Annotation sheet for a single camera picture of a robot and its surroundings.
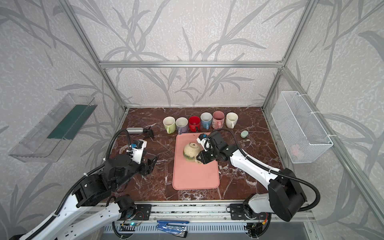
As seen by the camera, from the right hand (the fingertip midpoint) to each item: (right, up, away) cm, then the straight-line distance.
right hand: (198, 153), depth 82 cm
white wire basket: (+44, +12, -19) cm, 49 cm away
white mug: (+23, +19, +20) cm, 36 cm away
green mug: (-20, +15, +18) cm, 31 cm away
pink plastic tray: (-5, -14, +3) cm, 15 cm away
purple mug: (-12, +15, +24) cm, 31 cm away
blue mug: (+5, +20, +25) cm, 33 cm away
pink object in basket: (+49, +3, -8) cm, 50 cm away
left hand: (-19, +4, -14) cm, 24 cm away
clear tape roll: (-49, -1, +14) cm, 51 cm away
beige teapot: (-4, +1, -1) cm, 5 cm away
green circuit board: (-32, -32, -11) cm, 46 cm away
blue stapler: (-10, -32, -13) cm, 36 cm away
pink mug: (+13, +19, +19) cm, 29 cm away
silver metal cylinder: (-47, +10, +28) cm, 56 cm away
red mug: (-3, +17, +23) cm, 29 cm away
